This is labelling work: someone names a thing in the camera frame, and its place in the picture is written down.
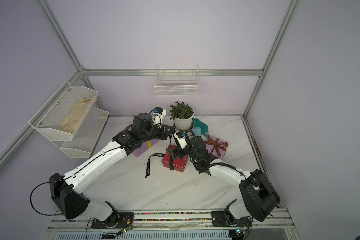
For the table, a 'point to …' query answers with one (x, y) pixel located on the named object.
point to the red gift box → (179, 164)
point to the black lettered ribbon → (171, 161)
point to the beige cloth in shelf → (80, 108)
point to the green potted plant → (181, 110)
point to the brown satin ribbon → (217, 145)
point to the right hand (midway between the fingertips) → (174, 144)
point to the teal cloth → (203, 127)
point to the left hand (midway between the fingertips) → (172, 130)
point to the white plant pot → (184, 124)
